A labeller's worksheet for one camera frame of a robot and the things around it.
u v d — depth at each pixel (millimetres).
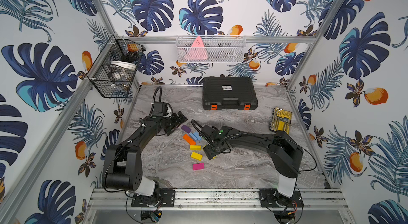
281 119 993
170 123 767
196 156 880
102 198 764
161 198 749
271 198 744
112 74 843
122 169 434
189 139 926
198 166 843
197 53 908
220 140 605
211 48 926
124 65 794
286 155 469
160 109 713
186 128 979
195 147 907
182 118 817
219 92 1109
